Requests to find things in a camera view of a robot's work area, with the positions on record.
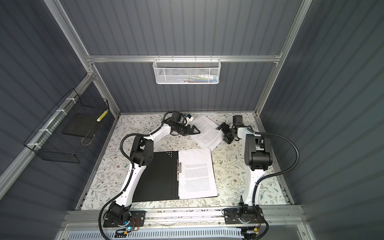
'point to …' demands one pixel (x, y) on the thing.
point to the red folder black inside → (160, 181)
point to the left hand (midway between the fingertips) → (196, 133)
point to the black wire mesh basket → (64, 135)
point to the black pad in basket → (83, 124)
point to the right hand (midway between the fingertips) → (220, 132)
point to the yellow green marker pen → (100, 118)
